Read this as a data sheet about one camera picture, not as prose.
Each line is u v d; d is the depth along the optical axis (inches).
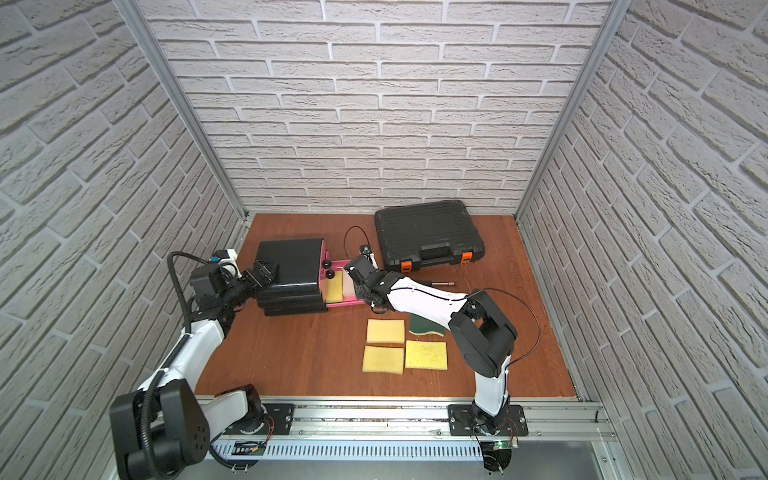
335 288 36.7
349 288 37.4
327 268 34.5
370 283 26.3
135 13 27.4
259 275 29.7
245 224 47.4
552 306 39.3
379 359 32.1
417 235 41.7
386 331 34.5
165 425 15.8
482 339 18.6
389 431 28.8
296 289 31.2
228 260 29.3
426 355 32.7
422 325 34.3
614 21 27.6
